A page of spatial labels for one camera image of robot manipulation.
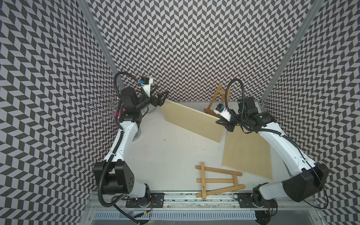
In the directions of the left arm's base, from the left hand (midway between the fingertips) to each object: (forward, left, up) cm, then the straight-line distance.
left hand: (163, 89), depth 73 cm
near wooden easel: (-43, -20, -34) cm, 59 cm away
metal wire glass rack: (+3, +41, -19) cm, 45 cm away
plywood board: (-12, -17, -13) cm, 24 cm away
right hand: (-11, -30, -13) cm, 35 cm away
